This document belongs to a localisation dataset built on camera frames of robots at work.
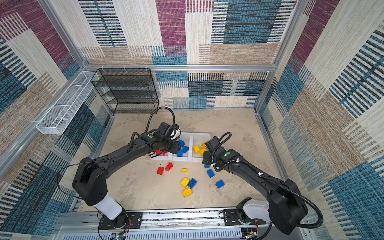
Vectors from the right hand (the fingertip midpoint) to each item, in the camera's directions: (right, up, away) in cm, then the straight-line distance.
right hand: (209, 160), depth 84 cm
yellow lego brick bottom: (-14, -12, -1) cm, 18 cm away
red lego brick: (-29, -7, +5) cm, 30 cm away
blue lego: (-14, +4, +13) cm, 20 cm away
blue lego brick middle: (+1, -8, +4) cm, 9 cm away
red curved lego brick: (-23, -5, +5) cm, 25 cm away
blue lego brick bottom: (-10, -13, +1) cm, 16 cm away
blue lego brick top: (-16, +8, +13) cm, 22 cm away
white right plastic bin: (-6, +10, +16) cm, 20 cm away
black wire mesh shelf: (-57, +44, +25) cm, 76 cm away
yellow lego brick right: (-3, +6, +12) cm, 14 cm away
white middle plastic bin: (-13, +11, +12) cm, 21 cm away
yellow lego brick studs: (-4, +3, +12) cm, 13 cm away
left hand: (-18, +9, +2) cm, 20 cm away
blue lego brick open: (-18, +2, +12) cm, 21 cm away
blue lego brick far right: (+6, -14, +1) cm, 15 cm away
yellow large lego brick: (-7, +4, +12) cm, 14 cm away
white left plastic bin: (-24, +1, +6) cm, 24 cm away
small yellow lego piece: (-14, -7, +5) cm, 17 cm away
